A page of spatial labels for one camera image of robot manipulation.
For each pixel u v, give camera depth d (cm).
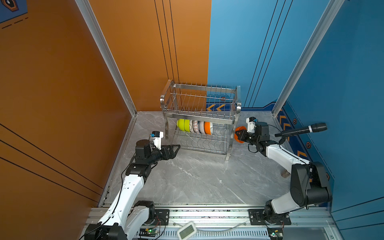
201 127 97
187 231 68
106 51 85
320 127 71
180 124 99
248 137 78
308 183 43
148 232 70
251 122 81
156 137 70
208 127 96
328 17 73
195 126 97
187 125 97
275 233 70
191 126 97
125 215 45
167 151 69
